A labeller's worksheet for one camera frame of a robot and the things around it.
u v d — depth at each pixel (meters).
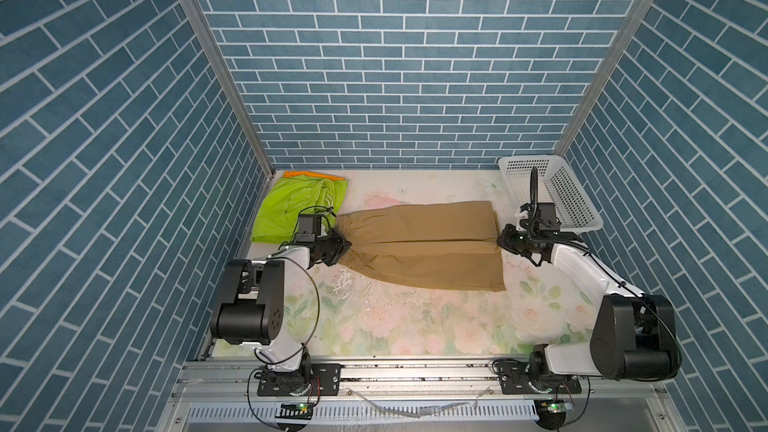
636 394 0.73
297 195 1.05
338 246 0.85
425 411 0.70
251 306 0.46
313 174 1.17
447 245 0.88
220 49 0.87
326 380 0.73
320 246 0.80
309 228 0.75
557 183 1.13
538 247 0.65
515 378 0.74
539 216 0.70
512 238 0.80
